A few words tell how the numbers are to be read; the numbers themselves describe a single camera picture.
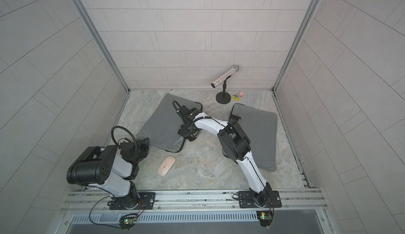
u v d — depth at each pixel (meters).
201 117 0.65
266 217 0.68
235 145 0.55
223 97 1.11
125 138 0.75
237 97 1.11
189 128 0.83
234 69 0.99
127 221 0.64
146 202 0.71
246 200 0.71
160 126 0.94
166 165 0.80
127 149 0.68
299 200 0.73
